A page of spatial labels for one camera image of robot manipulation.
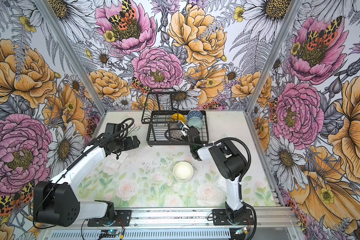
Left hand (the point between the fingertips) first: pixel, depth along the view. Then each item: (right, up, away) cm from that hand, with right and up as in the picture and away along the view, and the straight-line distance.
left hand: (131, 148), depth 86 cm
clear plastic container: (+51, -20, +1) cm, 55 cm away
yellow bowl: (+26, +18, 0) cm, 31 cm away
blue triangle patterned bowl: (+37, +22, +29) cm, 52 cm away
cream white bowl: (+29, -14, +5) cm, 33 cm away
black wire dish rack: (+21, +13, -2) cm, 25 cm away
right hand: (+32, +11, +13) cm, 37 cm away
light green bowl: (+38, +16, +22) cm, 47 cm away
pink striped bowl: (+24, +13, -4) cm, 28 cm away
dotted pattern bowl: (+25, +7, +16) cm, 31 cm away
